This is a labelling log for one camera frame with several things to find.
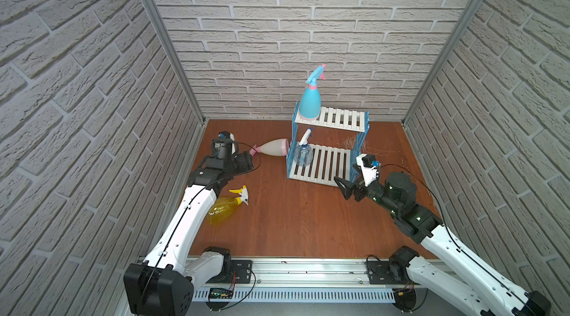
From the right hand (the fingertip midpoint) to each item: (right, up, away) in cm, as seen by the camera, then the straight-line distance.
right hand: (341, 173), depth 71 cm
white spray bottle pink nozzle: (-23, +7, +31) cm, 40 cm away
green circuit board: (-40, -40, +1) cm, 57 cm away
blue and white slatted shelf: (+1, +1, +29) cm, 29 cm away
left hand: (-35, +7, +8) cm, 36 cm away
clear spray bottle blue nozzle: (-11, +5, +32) cm, 34 cm away
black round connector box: (+20, -40, -1) cm, 45 cm away
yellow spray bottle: (-43, -15, +14) cm, 48 cm away
